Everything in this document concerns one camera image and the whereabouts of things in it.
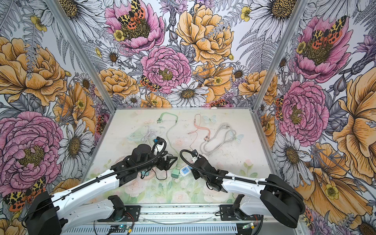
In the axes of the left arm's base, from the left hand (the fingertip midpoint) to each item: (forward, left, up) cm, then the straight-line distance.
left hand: (170, 159), depth 78 cm
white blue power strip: (-1, -8, -13) cm, 15 cm away
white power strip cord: (+26, -35, -14) cm, 46 cm away
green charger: (-3, -2, -12) cm, 13 cm away
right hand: (-1, -13, -10) cm, 16 cm away
